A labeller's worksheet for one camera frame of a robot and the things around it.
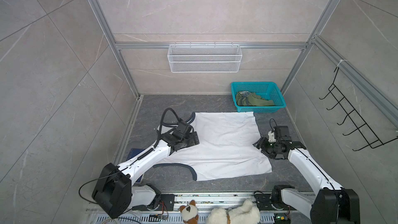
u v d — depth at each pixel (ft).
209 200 2.46
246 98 3.52
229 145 3.06
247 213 2.04
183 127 2.12
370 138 2.00
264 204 2.39
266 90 3.88
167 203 2.40
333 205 1.29
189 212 2.25
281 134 2.17
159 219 2.30
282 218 2.31
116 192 1.31
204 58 3.31
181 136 2.05
